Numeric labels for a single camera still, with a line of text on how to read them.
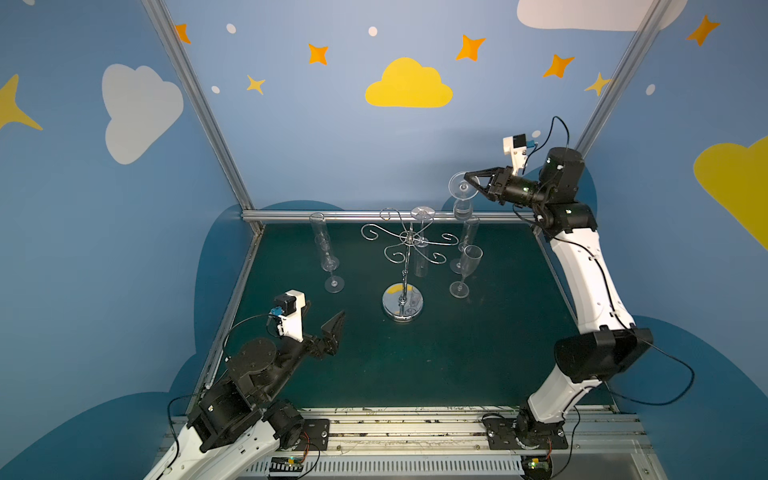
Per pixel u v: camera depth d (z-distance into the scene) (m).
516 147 0.63
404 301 0.98
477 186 0.66
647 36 0.73
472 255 0.86
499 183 0.60
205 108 0.86
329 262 0.93
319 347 0.55
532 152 0.60
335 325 0.56
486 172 0.65
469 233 0.96
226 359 0.43
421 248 0.90
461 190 0.69
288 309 0.50
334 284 1.04
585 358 0.46
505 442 0.74
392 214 0.80
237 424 0.44
